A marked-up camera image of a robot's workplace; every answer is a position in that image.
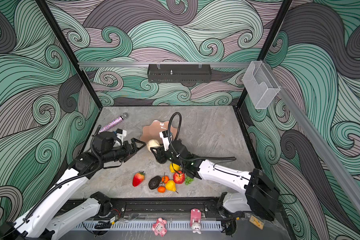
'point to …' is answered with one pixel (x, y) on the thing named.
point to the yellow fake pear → (170, 185)
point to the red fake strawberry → (138, 178)
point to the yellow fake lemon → (174, 167)
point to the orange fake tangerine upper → (166, 178)
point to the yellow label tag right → (256, 222)
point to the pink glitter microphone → (123, 116)
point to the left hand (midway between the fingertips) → (142, 146)
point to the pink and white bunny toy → (195, 216)
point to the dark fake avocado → (154, 182)
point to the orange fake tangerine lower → (161, 189)
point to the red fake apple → (179, 178)
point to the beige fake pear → (152, 143)
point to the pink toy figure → (159, 227)
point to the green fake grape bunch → (188, 180)
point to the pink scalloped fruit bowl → (151, 131)
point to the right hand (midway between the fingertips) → (154, 147)
